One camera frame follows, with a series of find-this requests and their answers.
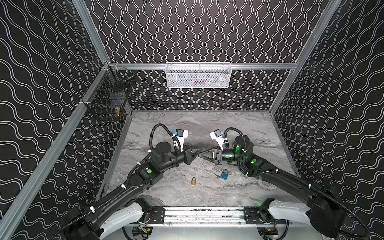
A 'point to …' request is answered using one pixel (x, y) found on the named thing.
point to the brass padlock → (193, 181)
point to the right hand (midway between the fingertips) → (199, 156)
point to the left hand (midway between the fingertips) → (205, 149)
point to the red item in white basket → (195, 81)
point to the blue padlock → (224, 176)
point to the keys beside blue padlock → (217, 176)
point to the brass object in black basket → (117, 111)
